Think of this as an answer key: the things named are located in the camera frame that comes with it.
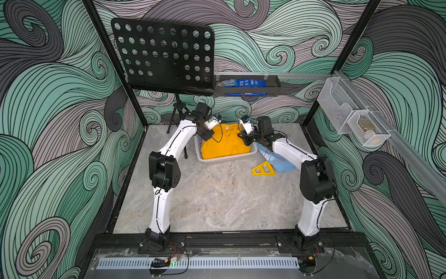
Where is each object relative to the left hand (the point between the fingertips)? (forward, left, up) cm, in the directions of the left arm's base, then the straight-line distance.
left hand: (209, 131), depth 93 cm
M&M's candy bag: (+18, -10, +18) cm, 28 cm away
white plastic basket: (-1, +7, -7) cm, 10 cm away
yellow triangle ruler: (-13, -32, -18) cm, 39 cm away
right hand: (0, -19, -2) cm, 19 cm away
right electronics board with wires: (-57, -43, -20) cm, 75 cm away
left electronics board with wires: (-58, +19, -19) cm, 64 cm away
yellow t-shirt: (-3, -9, -6) cm, 11 cm away
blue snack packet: (+19, -23, +18) cm, 34 cm away
